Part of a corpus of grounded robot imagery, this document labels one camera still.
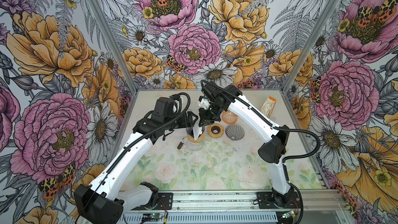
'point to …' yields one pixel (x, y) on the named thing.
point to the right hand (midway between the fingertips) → (201, 129)
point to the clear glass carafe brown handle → (192, 146)
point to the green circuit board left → (156, 215)
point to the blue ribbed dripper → (189, 130)
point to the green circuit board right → (287, 214)
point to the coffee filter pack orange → (268, 106)
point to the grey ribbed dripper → (235, 132)
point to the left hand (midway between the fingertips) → (190, 123)
